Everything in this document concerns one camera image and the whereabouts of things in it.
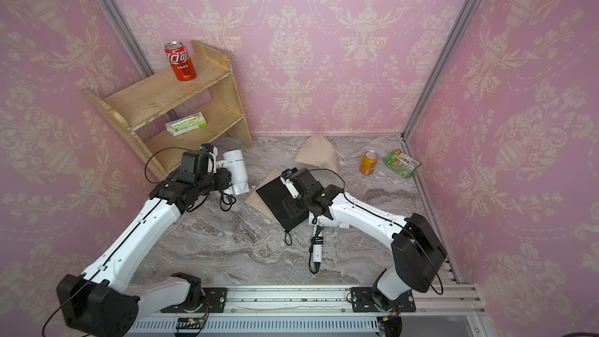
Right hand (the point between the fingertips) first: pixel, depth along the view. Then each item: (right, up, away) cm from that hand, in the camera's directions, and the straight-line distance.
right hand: (293, 199), depth 84 cm
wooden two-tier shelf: (-48, +30, +6) cm, 57 cm away
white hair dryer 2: (+8, -17, 0) cm, 19 cm away
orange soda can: (+32, +13, +16) cm, 38 cm away
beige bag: (-17, -3, +14) cm, 22 cm away
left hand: (-22, +9, -3) cm, 24 cm away
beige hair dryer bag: (+10, +18, +26) cm, 33 cm away
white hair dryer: (-20, +13, -2) cm, 24 cm away
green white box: (-42, +28, +8) cm, 52 cm away
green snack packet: (+49, +12, +24) cm, 56 cm away
